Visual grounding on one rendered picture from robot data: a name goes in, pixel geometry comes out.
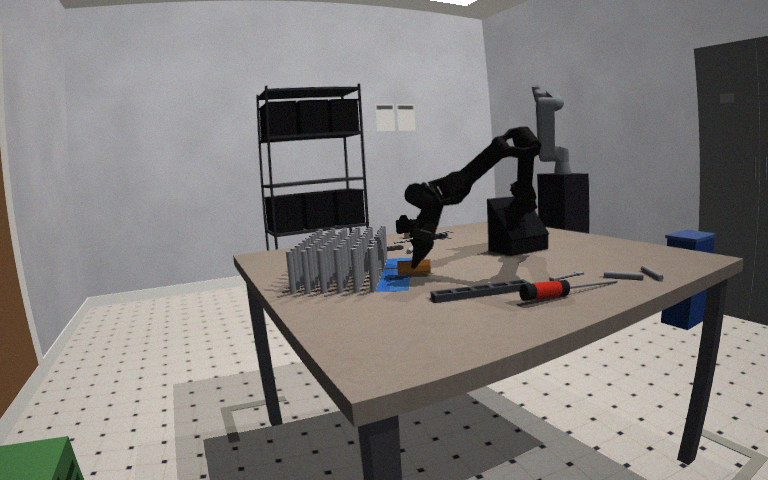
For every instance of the orange-brown tool handle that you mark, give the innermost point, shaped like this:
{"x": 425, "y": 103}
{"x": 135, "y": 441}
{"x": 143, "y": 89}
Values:
{"x": 404, "y": 267}

